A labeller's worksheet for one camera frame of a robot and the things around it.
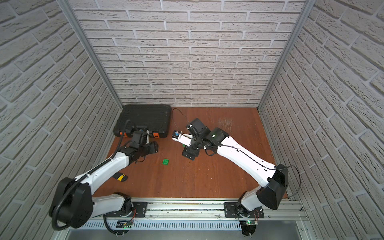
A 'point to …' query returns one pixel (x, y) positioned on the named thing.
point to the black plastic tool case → (157, 118)
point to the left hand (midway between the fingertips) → (157, 144)
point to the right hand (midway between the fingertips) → (190, 143)
